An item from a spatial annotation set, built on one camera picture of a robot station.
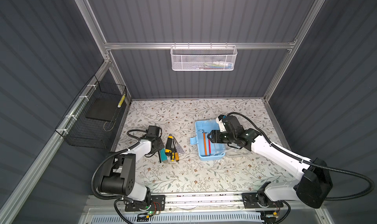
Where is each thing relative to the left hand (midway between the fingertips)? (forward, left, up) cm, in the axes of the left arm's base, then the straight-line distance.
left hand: (157, 146), depth 93 cm
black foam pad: (+8, +24, +28) cm, 38 cm away
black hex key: (-7, -2, 0) cm, 8 cm away
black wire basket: (+2, +30, +27) cm, 40 cm away
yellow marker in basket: (+15, +17, +27) cm, 35 cm away
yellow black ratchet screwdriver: (0, -7, 0) cm, 7 cm away
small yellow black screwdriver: (-7, -10, +1) cm, 12 cm away
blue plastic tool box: (-5, -32, 0) cm, 32 cm away
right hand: (-4, -33, +15) cm, 37 cm away
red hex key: (-3, -33, 0) cm, 34 cm away
